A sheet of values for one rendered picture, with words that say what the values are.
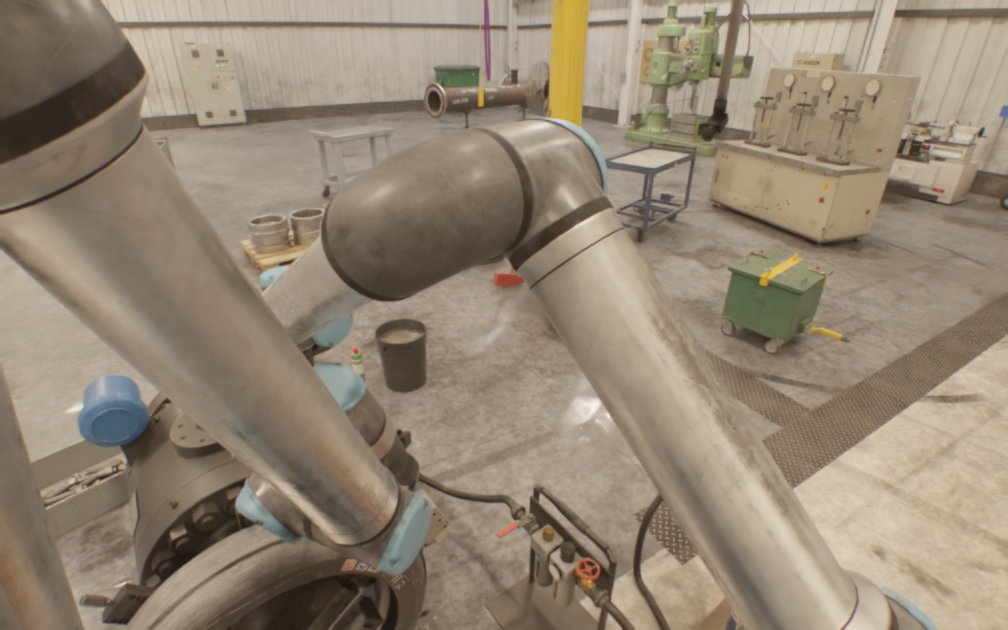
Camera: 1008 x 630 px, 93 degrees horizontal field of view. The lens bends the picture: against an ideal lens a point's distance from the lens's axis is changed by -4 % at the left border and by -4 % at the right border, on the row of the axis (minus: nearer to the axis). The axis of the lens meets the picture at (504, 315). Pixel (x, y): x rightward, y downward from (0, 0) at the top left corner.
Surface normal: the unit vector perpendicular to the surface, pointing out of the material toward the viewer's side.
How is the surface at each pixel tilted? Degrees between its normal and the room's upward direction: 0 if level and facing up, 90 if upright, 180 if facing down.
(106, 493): 90
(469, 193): 71
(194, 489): 16
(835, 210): 90
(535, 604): 0
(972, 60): 90
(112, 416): 90
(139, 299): 103
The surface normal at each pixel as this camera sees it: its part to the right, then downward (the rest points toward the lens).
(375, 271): -0.10, 0.67
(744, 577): -0.57, 0.30
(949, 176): -0.86, 0.24
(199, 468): -0.16, -0.80
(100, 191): 0.87, 0.27
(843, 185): 0.36, 0.44
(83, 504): 0.75, 0.32
